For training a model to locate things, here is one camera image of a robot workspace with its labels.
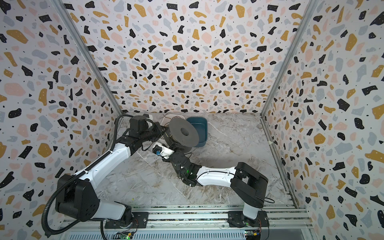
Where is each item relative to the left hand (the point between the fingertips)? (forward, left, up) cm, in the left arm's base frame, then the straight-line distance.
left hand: (168, 124), depth 80 cm
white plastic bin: (+23, +9, -24) cm, 35 cm away
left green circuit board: (-46, +18, -26) cm, 56 cm away
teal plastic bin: (+21, -19, -25) cm, 38 cm away
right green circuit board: (-47, -40, -26) cm, 67 cm away
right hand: (-9, 0, 0) cm, 9 cm away
